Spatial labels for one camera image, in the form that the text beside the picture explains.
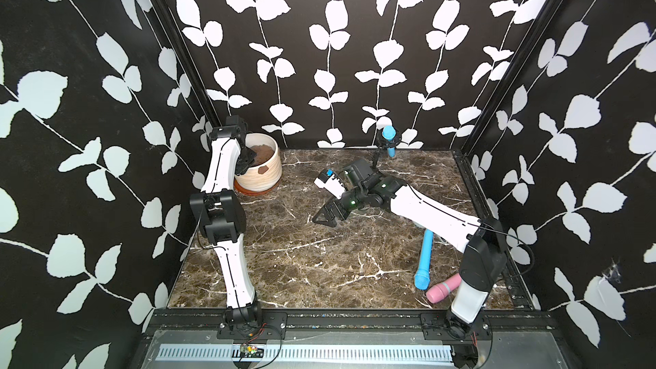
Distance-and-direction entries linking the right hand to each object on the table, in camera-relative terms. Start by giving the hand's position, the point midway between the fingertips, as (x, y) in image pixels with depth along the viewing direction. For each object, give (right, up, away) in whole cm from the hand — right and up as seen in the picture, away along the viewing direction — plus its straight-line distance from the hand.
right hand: (320, 208), depth 76 cm
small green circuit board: (-20, -40, -6) cm, 45 cm away
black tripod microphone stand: (+23, +22, +21) cm, 38 cm away
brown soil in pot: (-25, +18, +27) cm, 41 cm away
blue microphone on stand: (+25, +26, +17) cm, 39 cm away
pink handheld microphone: (+37, -26, +1) cm, 45 cm away
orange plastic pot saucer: (-29, +2, +27) cm, 40 cm away
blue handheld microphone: (+33, -23, +3) cm, 40 cm away
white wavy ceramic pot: (-23, +9, +19) cm, 31 cm away
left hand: (-27, +15, +18) cm, 36 cm away
